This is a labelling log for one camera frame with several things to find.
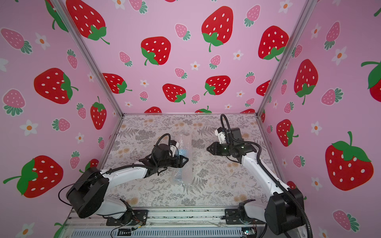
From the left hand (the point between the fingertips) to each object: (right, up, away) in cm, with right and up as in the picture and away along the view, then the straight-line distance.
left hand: (185, 159), depth 86 cm
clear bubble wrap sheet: (-1, -7, -7) cm, 10 cm away
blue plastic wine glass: (-4, -7, -6) cm, 10 cm away
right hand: (+12, +6, -7) cm, 15 cm away
